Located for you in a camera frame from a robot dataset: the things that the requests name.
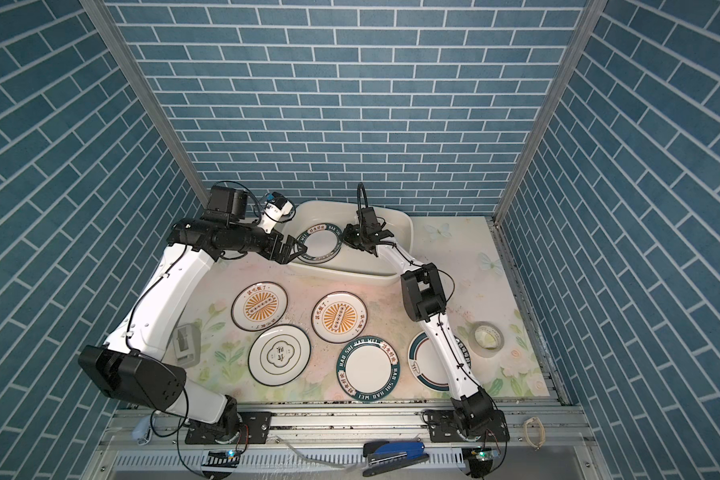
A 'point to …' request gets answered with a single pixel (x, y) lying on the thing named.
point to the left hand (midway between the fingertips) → (293, 241)
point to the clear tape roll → (485, 339)
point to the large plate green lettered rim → (368, 368)
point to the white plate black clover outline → (279, 354)
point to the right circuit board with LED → (479, 461)
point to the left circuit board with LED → (229, 458)
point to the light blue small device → (143, 431)
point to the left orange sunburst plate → (259, 306)
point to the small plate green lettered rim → (324, 242)
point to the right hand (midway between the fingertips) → (335, 233)
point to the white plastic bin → (353, 260)
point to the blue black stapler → (385, 456)
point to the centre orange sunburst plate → (339, 317)
